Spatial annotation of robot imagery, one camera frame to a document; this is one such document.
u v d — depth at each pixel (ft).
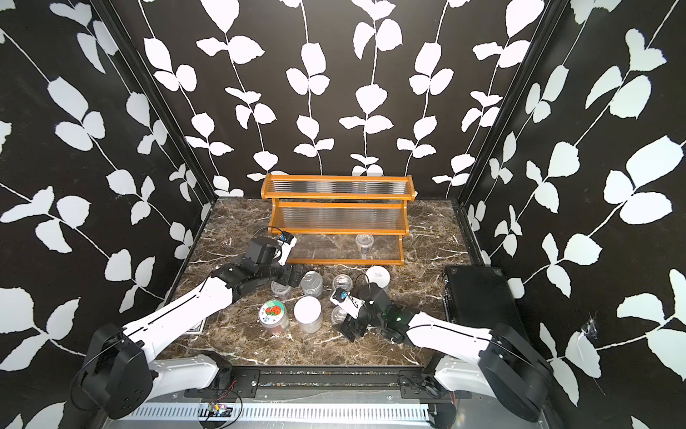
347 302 2.29
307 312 2.57
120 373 1.29
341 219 3.74
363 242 3.20
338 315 2.68
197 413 2.31
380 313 2.07
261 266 2.10
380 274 2.82
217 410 2.30
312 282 2.89
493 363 1.39
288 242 2.44
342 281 2.90
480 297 2.81
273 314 2.59
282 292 2.82
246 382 2.44
